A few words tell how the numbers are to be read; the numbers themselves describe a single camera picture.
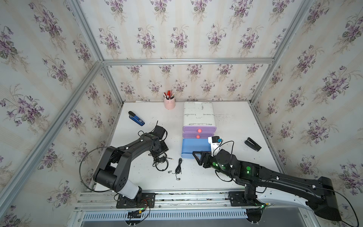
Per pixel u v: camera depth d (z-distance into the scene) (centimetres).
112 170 44
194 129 80
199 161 62
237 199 74
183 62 97
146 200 73
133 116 105
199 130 80
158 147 76
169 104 113
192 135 86
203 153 61
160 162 86
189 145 92
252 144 93
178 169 84
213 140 64
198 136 85
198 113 84
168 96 112
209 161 60
